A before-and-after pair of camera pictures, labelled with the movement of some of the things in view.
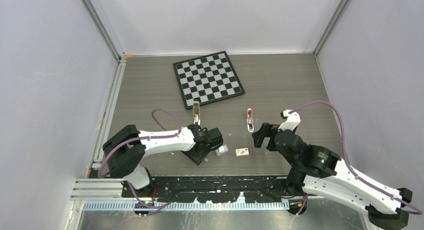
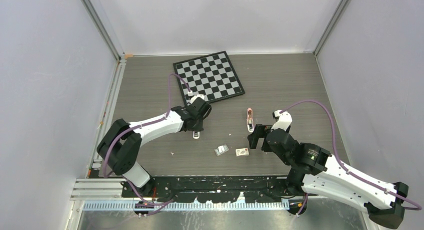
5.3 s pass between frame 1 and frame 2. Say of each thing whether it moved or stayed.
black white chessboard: stayed
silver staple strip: stayed
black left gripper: moved
